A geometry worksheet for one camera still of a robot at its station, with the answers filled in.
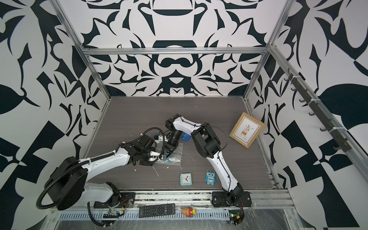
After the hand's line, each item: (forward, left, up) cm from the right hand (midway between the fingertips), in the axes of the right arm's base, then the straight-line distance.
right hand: (166, 153), depth 88 cm
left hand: (+2, +10, +1) cm, 10 cm away
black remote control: (-29, +3, 0) cm, 29 cm away
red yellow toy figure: (-30, -13, +1) cm, 32 cm away
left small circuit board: (-30, +23, +2) cm, 38 cm away
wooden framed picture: (+12, -50, +6) cm, 52 cm away
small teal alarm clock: (-15, -12, 0) cm, 19 cm away
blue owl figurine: (-14, -25, -1) cm, 29 cm away
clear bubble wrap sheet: (-4, -6, +4) cm, 8 cm away
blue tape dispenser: (+11, -11, +1) cm, 16 cm away
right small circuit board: (-31, -36, -4) cm, 48 cm away
